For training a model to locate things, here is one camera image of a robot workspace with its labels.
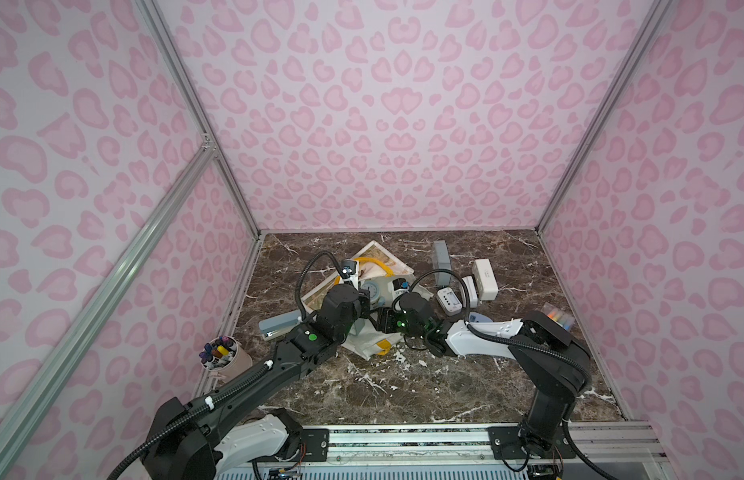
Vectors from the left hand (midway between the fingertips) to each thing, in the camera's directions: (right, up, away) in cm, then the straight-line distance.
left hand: (362, 282), depth 78 cm
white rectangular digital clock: (+39, -1, +20) cm, 44 cm away
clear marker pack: (+61, -12, +17) cm, 65 cm away
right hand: (+3, -10, +9) cm, 14 cm away
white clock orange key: (+34, -4, +17) cm, 38 cm away
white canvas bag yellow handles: (+5, +1, +1) cm, 5 cm away
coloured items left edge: (-35, -19, -1) cm, 40 cm away
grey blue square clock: (+25, +6, +21) cm, 33 cm away
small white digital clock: (+27, -7, +19) cm, 34 cm away
